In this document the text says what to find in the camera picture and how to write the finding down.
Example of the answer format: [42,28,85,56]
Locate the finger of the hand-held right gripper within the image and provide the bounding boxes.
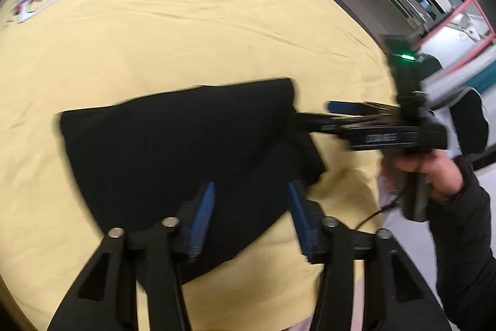
[294,112,343,133]
[326,101,401,119]

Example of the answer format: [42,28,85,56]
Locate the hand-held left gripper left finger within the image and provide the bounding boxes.
[46,181,218,331]

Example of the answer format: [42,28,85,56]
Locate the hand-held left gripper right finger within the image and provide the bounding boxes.
[287,180,452,331]

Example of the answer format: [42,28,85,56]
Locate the black pants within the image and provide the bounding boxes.
[60,78,328,283]

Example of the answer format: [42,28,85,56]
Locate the person's right forearm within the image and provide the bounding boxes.
[426,156,496,331]

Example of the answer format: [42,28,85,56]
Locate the person's right hand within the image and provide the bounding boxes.
[377,150,464,203]

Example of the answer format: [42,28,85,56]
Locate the dark shoe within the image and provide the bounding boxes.
[451,87,489,155]

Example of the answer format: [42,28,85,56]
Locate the yellow printed blanket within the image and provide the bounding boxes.
[0,0,396,331]

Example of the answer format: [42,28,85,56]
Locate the black cable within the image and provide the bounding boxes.
[354,191,405,231]

